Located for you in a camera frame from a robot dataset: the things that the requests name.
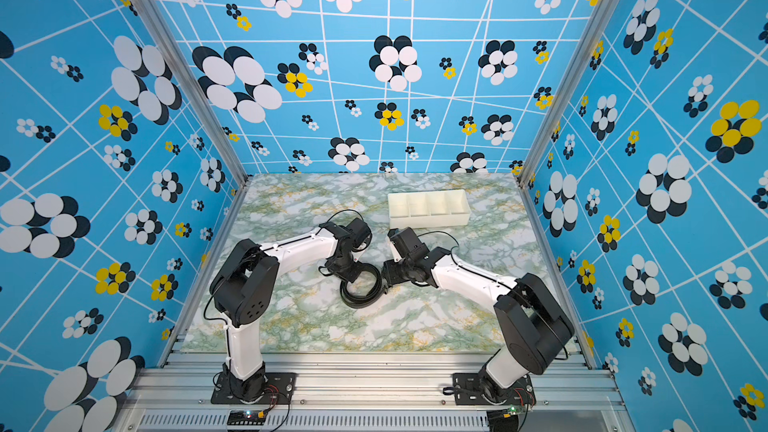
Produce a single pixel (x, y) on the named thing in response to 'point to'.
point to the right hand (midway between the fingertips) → (392, 269)
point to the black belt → (371, 297)
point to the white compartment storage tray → (428, 208)
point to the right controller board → (504, 419)
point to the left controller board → (246, 417)
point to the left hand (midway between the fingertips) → (354, 274)
